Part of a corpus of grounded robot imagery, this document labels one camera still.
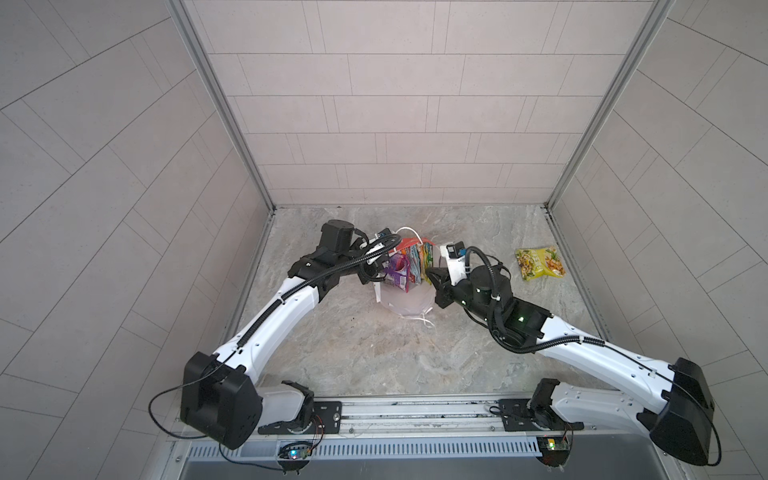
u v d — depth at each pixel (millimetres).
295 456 647
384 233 638
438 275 653
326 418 707
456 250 598
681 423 371
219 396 378
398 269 867
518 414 708
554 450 681
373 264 662
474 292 543
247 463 655
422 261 867
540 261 957
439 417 723
